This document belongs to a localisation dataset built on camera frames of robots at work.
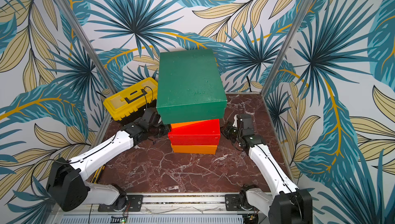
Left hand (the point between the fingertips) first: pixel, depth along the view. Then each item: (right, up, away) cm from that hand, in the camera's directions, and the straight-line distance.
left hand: (174, 129), depth 80 cm
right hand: (+23, +1, +1) cm, 24 cm away
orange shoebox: (+11, -11, +3) cm, 16 cm away
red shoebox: (+17, 0, -8) cm, 19 cm away
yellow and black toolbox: (-30, +12, +9) cm, 34 cm away
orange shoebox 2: (+2, +3, -8) cm, 9 cm away
